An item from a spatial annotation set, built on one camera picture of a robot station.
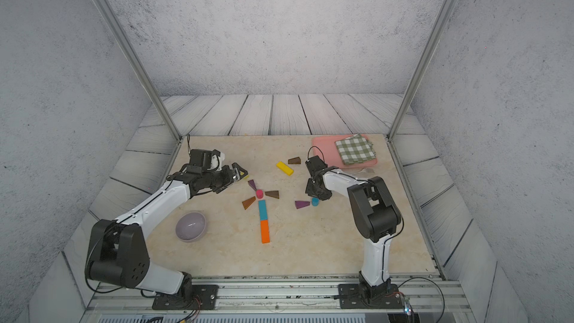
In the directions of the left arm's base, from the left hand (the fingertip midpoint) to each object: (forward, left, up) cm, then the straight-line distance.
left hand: (243, 176), depth 87 cm
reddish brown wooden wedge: (-3, 0, -14) cm, 15 cm away
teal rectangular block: (-6, -6, -15) cm, 18 cm away
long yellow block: (-3, -2, +3) cm, 5 cm away
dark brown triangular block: (+19, -20, -15) cm, 32 cm away
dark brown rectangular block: (+1, -10, -15) cm, 18 cm away
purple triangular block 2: (-4, -22, -16) cm, 27 cm away
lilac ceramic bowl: (-13, +21, -13) cm, 28 cm away
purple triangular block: (+5, -1, -13) cm, 15 cm away
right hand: (+1, -28, -14) cm, 32 cm away
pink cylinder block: (+1, -4, -14) cm, 15 cm away
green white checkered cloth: (+26, -51, -14) cm, 59 cm away
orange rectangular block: (-15, -7, -16) cm, 23 cm away
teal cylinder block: (-5, -28, -12) cm, 31 cm away
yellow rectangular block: (+15, -15, -15) cm, 26 cm away
